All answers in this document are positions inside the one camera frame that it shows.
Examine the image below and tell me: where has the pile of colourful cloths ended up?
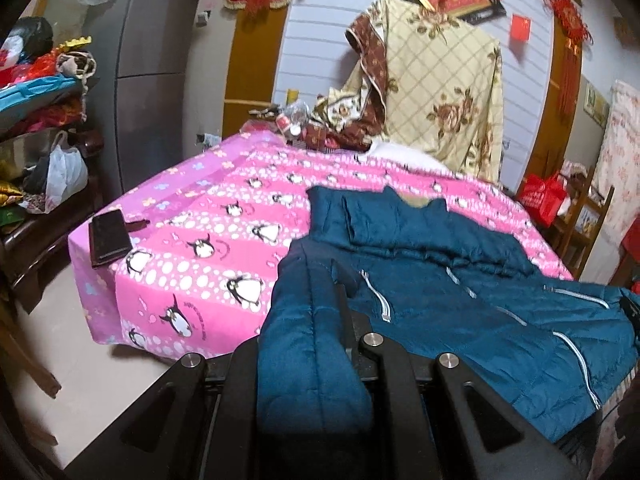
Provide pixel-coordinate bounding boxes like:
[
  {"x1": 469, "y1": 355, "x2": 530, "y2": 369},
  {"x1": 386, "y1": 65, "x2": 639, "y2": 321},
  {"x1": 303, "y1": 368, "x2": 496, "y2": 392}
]
[{"x1": 0, "y1": 16, "x2": 98, "y2": 133}]

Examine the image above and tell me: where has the red plastic bag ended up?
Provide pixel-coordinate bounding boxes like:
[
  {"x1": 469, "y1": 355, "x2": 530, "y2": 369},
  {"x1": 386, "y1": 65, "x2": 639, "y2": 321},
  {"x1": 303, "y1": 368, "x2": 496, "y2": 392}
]
[{"x1": 520, "y1": 172, "x2": 568, "y2": 228}]

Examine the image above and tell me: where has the dark wooden shelf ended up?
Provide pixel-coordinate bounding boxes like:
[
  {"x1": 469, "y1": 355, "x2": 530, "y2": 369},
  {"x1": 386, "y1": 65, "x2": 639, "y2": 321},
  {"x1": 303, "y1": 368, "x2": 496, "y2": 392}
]
[{"x1": 0, "y1": 77, "x2": 106, "y2": 311}]

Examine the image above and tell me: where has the wooden chair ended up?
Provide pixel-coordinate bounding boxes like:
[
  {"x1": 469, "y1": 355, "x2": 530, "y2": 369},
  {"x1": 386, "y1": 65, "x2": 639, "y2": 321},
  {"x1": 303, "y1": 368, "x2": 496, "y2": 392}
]
[{"x1": 547, "y1": 150, "x2": 616, "y2": 281}]

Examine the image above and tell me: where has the grey refrigerator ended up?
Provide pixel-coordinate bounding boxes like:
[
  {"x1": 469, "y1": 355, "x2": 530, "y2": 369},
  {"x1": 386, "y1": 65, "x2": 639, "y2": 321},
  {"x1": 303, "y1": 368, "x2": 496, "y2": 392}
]
[{"x1": 82, "y1": 0, "x2": 241, "y2": 196}]

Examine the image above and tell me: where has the brown floral cloth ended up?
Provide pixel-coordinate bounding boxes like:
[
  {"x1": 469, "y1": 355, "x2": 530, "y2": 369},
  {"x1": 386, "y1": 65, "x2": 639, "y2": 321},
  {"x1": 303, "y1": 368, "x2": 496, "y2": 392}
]
[{"x1": 302, "y1": 12, "x2": 388, "y2": 153}]

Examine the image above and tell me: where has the red paper square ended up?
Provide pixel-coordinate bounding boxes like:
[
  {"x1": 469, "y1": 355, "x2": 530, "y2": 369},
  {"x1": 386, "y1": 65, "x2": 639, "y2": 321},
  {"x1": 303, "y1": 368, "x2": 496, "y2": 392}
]
[{"x1": 510, "y1": 14, "x2": 533, "y2": 42}]

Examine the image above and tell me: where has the clear plastic bottle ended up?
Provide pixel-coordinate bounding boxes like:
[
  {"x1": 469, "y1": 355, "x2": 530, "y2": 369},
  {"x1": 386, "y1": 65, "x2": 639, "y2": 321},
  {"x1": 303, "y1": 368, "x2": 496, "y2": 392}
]
[{"x1": 277, "y1": 100, "x2": 311, "y2": 137}]

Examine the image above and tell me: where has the pink penguin printed blanket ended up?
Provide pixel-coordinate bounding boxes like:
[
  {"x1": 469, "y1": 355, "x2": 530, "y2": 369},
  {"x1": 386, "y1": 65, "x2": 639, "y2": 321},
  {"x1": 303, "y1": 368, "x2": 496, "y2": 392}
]
[{"x1": 67, "y1": 130, "x2": 575, "y2": 361}]

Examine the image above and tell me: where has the red knot ornament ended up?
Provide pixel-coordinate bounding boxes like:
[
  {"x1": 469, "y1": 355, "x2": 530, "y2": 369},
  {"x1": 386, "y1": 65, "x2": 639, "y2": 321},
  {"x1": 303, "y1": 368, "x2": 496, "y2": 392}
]
[{"x1": 542, "y1": 0, "x2": 595, "y2": 118}]

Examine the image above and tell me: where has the white plastic bag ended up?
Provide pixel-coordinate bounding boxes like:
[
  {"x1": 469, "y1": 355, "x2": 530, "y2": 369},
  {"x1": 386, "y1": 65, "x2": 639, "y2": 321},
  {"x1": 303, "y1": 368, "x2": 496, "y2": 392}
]
[{"x1": 44, "y1": 131, "x2": 90, "y2": 213}]

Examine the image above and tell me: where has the dark blue puffer jacket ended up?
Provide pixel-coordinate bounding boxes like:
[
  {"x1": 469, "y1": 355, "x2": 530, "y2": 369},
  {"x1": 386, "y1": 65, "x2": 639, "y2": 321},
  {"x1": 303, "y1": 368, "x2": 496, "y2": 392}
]
[{"x1": 256, "y1": 185, "x2": 640, "y2": 447}]

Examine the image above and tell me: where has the small framed wall picture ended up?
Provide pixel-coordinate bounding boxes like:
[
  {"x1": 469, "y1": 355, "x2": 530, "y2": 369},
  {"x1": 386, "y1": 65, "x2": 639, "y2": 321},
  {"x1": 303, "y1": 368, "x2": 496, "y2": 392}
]
[{"x1": 584, "y1": 82, "x2": 611, "y2": 127}]

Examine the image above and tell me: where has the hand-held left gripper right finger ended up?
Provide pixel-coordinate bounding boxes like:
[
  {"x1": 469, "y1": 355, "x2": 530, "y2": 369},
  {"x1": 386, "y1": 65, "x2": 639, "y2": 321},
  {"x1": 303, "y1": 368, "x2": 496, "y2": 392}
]
[{"x1": 327, "y1": 259, "x2": 583, "y2": 480}]

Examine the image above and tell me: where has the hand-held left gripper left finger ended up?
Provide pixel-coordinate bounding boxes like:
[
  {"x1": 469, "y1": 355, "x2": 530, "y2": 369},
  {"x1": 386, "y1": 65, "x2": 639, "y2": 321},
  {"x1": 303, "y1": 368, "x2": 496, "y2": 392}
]
[{"x1": 65, "y1": 337, "x2": 262, "y2": 480}]

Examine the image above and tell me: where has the cream floral quilt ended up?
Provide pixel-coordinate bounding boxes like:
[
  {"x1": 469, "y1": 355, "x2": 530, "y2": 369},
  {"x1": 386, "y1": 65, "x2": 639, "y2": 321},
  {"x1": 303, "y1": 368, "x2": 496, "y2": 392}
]
[{"x1": 320, "y1": 0, "x2": 505, "y2": 183}]

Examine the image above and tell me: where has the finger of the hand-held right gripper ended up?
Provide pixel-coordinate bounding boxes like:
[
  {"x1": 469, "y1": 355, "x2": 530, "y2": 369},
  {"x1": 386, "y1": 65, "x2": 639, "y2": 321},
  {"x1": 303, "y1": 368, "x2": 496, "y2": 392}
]
[{"x1": 620, "y1": 287, "x2": 640, "y2": 336}]

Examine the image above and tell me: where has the white pillow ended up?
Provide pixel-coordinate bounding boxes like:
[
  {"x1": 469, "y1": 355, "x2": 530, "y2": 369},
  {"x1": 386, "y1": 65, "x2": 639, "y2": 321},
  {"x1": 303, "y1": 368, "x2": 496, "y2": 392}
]
[{"x1": 367, "y1": 141, "x2": 453, "y2": 171}]

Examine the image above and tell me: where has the black wallet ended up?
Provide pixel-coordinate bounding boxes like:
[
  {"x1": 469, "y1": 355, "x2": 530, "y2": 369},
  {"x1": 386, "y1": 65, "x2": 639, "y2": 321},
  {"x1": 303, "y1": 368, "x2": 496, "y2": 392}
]
[{"x1": 88, "y1": 209, "x2": 133, "y2": 270}]

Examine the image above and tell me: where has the pink floral curtain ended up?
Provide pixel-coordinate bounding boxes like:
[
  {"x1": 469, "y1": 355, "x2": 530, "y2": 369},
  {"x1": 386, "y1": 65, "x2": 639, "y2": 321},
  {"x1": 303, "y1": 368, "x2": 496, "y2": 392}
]
[{"x1": 594, "y1": 80, "x2": 640, "y2": 286}]

